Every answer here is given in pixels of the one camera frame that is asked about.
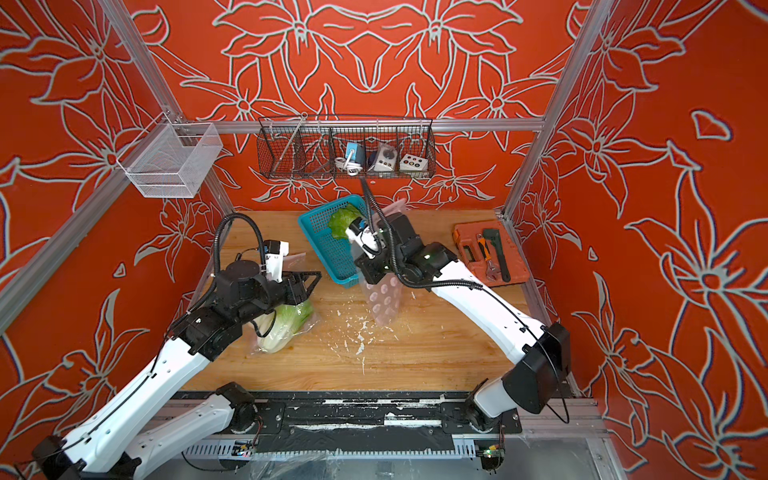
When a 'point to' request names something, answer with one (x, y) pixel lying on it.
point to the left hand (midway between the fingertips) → (315, 272)
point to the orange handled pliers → (482, 243)
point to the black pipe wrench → (494, 235)
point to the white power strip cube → (411, 163)
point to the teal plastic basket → (337, 252)
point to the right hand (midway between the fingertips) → (350, 262)
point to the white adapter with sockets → (386, 157)
